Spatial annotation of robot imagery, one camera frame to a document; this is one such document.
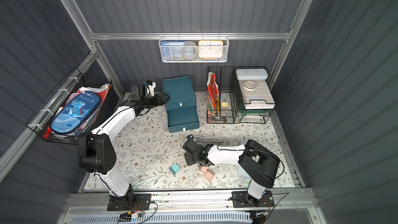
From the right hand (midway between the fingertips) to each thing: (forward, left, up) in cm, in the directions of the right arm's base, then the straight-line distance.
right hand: (192, 154), depth 88 cm
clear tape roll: (+38, -35, +19) cm, 55 cm away
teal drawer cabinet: (+23, +7, +9) cm, 26 cm away
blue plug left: (-8, +9, 0) cm, 12 cm away
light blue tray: (-10, -26, +1) cm, 28 cm away
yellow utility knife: (+36, -16, -1) cm, 40 cm away
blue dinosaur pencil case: (+4, +48, +34) cm, 59 cm away
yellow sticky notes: (+38, -21, 0) cm, 44 cm away
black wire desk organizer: (+29, -28, +19) cm, 45 cm away
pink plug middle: (-8, -7, 0) cm, 10 cm away
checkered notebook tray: (+30, -38, +19) cm, 52 cm away
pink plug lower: (-11, -9, 0) cm, 14 cm away
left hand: (+26, +15, +19) cm, 36 cm away
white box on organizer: (+47, -38, +20) cm, 63 cm away
